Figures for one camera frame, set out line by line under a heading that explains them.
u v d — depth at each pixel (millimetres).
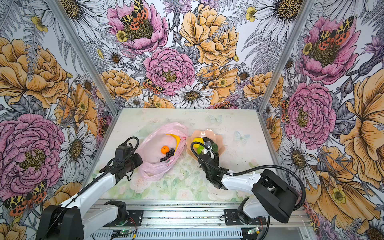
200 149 987
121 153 665
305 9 726
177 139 1015
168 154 941
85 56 894
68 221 406
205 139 994
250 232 715
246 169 525
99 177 550
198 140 967
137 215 749
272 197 432
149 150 923
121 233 710
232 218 731
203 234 778
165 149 964
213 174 664
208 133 1022
